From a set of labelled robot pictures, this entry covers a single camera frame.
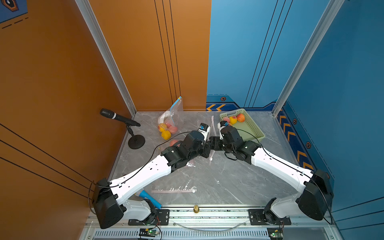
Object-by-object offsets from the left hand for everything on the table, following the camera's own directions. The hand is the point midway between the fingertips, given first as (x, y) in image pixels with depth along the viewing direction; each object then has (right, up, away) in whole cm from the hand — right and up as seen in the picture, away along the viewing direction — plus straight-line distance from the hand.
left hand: (211, 141), depth 74 cm
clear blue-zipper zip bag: (-24, +10, +18) cm, 31 cm away
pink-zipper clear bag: (-13, -27, +9) cm, 31 cm away
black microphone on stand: (-49, -3, +28) cm, 57 cm away
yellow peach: (-30, +7, +23) cm, 38 cm away
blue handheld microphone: (-30, -32, +4) cm, 44 cm away
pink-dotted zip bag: (-12, -16, +15) cm, 25 cm away
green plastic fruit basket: (+30, +6, +35) cm, 47 cm away
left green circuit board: (-31, -43, -3) cm, 53 cm away
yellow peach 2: (-28, +1, +27) cm, 39 cm away
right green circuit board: (+31, -44, -3) cm, 54 cm away
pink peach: (-24, +5, +28) cm, 37 cm away
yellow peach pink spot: (+20, +12, +36) cm, 43 cm away
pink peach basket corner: (+14, +13, +35) cm, 40 cm away
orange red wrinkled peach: (+25, +14, +37) cm, 47 cm away
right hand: (+1, 0, +7) cm, 7 cm away
